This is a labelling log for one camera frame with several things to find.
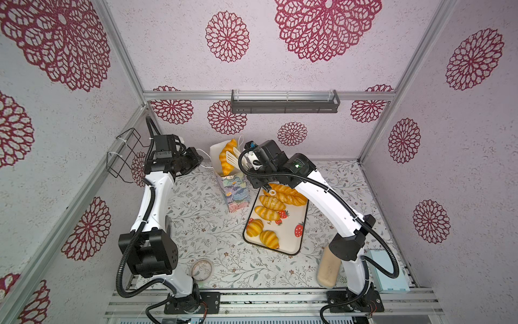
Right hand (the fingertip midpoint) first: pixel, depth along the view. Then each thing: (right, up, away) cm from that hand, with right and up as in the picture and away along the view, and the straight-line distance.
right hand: (249, 172), depth 73 cm
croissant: (-9, +2, +5) cm, 11 cm away
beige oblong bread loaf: (+31, -37, +5) cm, 49 cm away
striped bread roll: (+10, -14, +25) cm, 30 cm away
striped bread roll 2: (+8, -18, +22) cm, 30 cm away
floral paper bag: (-7, -5, +13) cm, 16 cm away
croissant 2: (+8, -28, +13) cm, 32 cm away
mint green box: (+50, -41, +2) cm, 65 cm away
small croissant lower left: (+2, -24, +17) cm, 29 cm away
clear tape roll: (-19, -39, +9) cm, 45 cm away
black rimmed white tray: (+12, -24, +22) cm, 35 cm away
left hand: (-19, +6, +9) cm, 22 cm away
